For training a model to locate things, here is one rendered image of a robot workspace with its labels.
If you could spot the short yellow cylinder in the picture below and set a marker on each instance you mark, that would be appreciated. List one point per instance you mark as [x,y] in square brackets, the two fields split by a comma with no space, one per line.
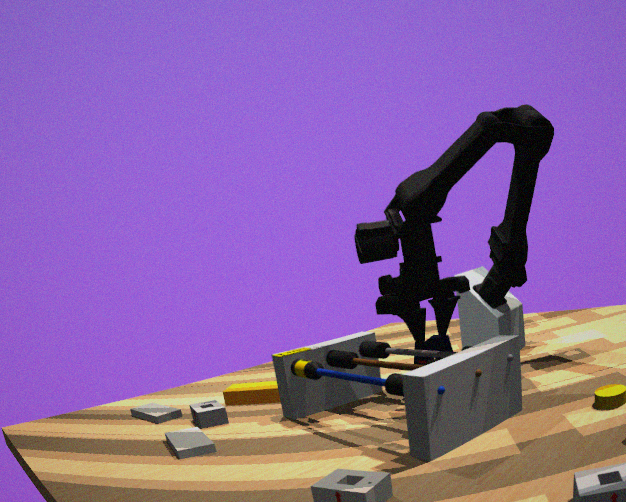
[610,396]

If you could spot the orange rectangular block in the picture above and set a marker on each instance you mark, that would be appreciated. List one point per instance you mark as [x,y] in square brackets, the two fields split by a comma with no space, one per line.
[252,393]

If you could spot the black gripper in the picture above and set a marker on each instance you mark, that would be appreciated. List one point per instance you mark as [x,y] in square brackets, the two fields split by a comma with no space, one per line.
[423,283]

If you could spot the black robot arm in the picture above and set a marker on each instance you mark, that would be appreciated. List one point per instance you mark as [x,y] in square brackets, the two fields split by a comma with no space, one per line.
[422,195]

